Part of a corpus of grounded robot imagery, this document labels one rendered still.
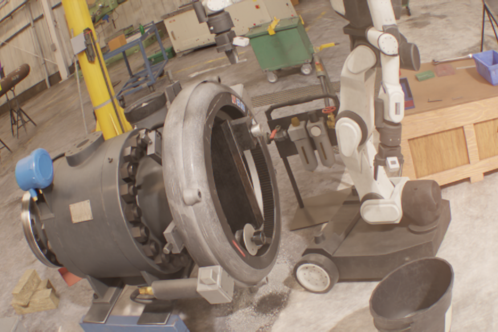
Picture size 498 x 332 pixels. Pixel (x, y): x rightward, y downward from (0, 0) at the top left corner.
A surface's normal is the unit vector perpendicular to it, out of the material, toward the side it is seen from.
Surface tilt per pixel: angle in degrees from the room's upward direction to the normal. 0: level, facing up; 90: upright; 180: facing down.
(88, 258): 102
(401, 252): 90
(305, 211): 0
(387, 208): 90
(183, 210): 73
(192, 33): 90
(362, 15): 108
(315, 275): 90
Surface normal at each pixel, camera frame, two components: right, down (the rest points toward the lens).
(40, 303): 0.01, 0.39
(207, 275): -0.40, -0.62
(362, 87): -0.45, 0.81
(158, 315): -0.34, -0.87
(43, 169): 0.91, -0.22
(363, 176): -0.54, 0.50
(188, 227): -0.25, 0.32
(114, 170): -0.40, -0.40
